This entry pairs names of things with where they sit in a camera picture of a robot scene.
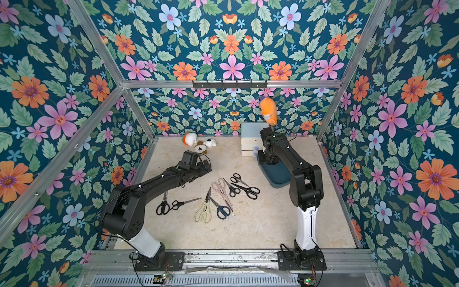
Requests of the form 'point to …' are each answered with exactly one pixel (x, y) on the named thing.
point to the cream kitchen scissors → (204, 212)
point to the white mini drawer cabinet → (251, 137)
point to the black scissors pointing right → (176, 203)
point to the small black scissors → (233, 191)
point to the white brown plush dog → (201, 146)
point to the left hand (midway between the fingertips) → (207, 167)
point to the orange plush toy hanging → (268, 109)
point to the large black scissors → (251, 192)
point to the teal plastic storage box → (278, 175)
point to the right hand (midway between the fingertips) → (265, 160)
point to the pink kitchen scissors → (220, 186)
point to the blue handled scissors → (223, 211)
